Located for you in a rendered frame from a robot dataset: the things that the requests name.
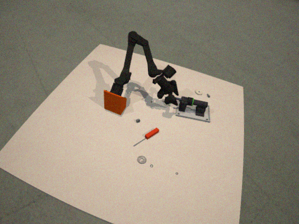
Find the grey flat washer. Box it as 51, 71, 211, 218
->
137, 156, 146, 164

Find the red-handled screwdriver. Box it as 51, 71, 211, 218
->
133, 128, 159, 146

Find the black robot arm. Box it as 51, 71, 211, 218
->
110, 31, 176, 95

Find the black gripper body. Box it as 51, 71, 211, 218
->
161, 80, 177, 105

